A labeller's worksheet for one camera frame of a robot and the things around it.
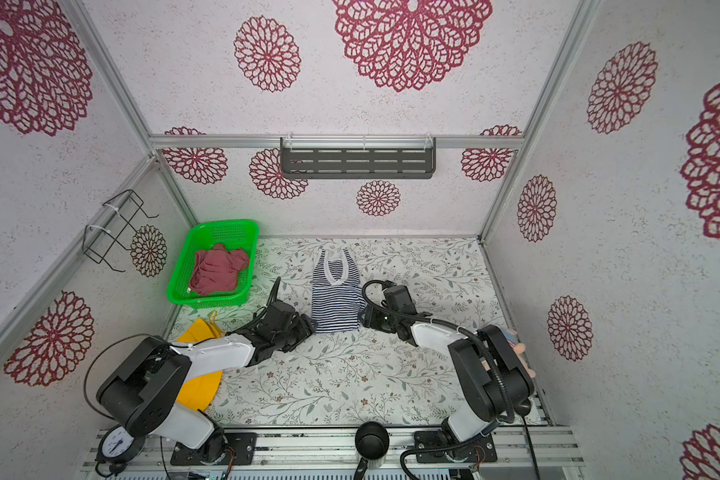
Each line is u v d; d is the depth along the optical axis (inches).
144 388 17.6
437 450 25.1
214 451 26.0
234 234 45.8
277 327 28.2
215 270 40.9
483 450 28.6
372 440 29.3
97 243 28.7
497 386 16.2
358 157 38.1
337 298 40.6
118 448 28.2
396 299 28.8
